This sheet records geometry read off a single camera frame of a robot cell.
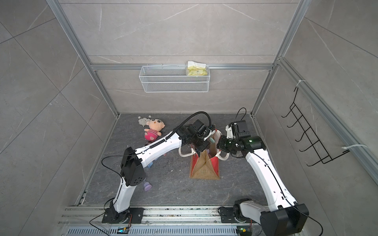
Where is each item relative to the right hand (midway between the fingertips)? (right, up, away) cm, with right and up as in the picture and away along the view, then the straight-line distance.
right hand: (219, 144), depth 75 cm
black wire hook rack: (+42, +6, -7) cm, 43 cm away
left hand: (-4, 0, +8) cm, 9 cm away
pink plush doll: (-41, +10, +28) cm, 50 cm away
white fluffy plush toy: (-52, +13, +35) cm, 64 cm away
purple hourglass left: (-39, -24, +4) cm, 46 cm away
